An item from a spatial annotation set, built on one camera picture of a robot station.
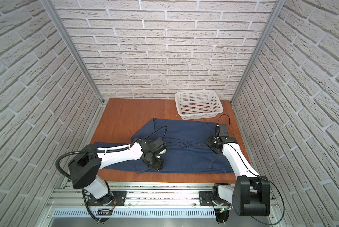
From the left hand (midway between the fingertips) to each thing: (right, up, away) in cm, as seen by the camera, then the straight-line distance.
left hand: (160, 164), depth 83 cm
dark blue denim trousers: (+15, +7, +9) cm, 19 cm away
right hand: (+30, +13, +4) cm, 33 cm away
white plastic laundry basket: (+29, +39, +35) cm, 60 cm away
